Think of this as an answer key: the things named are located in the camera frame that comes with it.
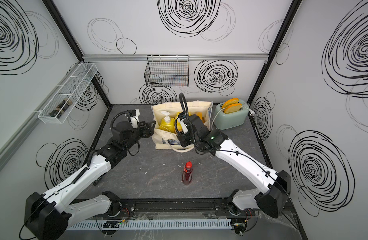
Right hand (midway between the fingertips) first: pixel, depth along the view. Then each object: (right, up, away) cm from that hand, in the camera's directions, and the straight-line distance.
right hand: (181, 134), depth 73 cm
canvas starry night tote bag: (-8, -4, +4) cm, 9 cm away
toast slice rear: (+30, +18, +20) cm, 41 cm away
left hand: (-16, +6, +3) cm, 17 cm away
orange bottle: (-3, +10, +12) cm, 16 cm away
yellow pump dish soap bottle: (-8, +4, +10) cm, 14 cm away
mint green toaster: (+27, +6, +22) cm, 35 cm away
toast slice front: (+31, +14, +18) cm, 39 cm away
